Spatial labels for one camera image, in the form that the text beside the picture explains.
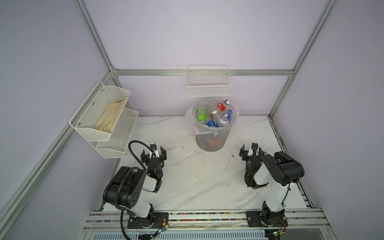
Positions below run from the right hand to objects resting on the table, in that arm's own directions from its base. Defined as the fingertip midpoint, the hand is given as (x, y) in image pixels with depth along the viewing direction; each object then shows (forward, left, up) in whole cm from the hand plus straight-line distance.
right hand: (251, 145), depth 93 cm
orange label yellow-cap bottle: (0, +23, +4) cm, 23 cm away
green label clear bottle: (+9, +32, +18) cm, 38 cm away
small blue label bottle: (+5, +19, +19) cm, 27 cm away
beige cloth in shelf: (+6, +82, +24) cm, 85 cm away
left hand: (-5, +62, +3) cm, 62 cm away
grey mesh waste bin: (+1, +31, +5) cm, 31 cm away
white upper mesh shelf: (-1, +86, +25) cm, 90 cm away
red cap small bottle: (+13, +24, +17) cm, 32 cm away
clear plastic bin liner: (0, +34, +17) cm, 38 cm away
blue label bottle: (+7, +26, +14) cm, 30 cm away
